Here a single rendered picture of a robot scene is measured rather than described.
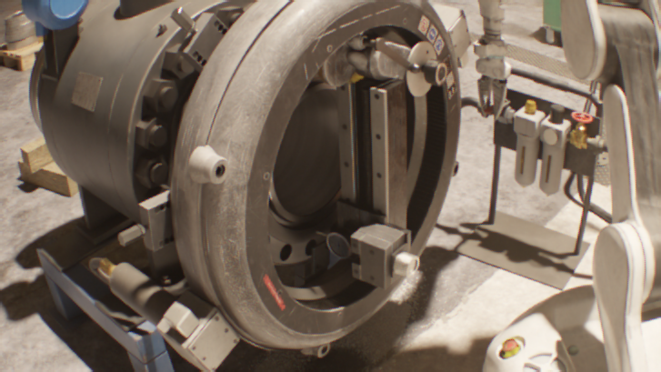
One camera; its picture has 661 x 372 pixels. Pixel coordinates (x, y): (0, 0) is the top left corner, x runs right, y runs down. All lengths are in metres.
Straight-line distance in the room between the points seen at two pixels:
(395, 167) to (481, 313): 0.71
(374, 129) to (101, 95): 0.58
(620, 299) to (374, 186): 0.56
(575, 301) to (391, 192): 0.46
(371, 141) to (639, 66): 0.57
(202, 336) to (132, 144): 0.42
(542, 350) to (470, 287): 0.79
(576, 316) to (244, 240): 0.71
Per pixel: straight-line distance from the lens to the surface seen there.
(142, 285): 1.19
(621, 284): 1.02
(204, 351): 1.08
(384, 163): 1.21
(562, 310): 1.32
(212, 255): 1.00
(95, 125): 1.38
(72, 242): 1.79
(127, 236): 1.01
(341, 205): 1.30
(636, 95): 1.11
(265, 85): 0.94
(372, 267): 1.24
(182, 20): 0.97
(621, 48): 1.11
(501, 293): 1.91
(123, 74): 1.32
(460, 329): 1.77
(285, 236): 1.28
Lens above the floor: 1.16
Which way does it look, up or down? 28 degrees down
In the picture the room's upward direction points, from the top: 1 degrees counter-clockwise
